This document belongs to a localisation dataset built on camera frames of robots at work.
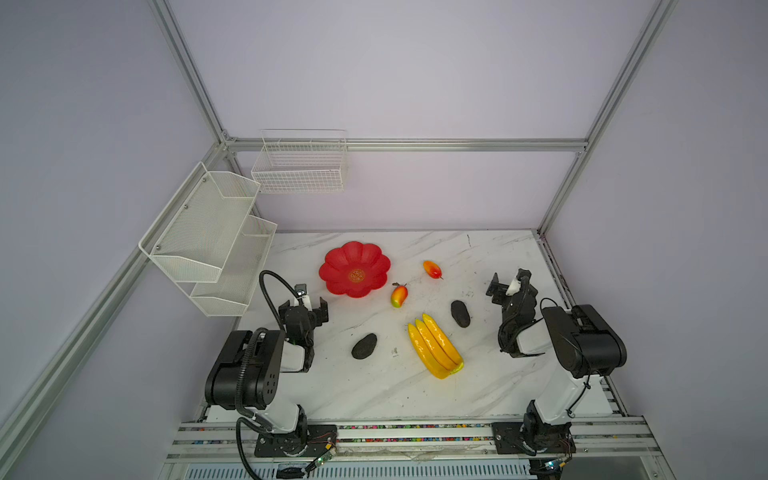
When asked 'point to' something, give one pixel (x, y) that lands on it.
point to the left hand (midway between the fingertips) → (304, 301)
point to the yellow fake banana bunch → (433, 348)
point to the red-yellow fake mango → (399, 295)
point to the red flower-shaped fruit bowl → (355, 269)
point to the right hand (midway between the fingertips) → (509, 275)
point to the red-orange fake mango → (432, 269)
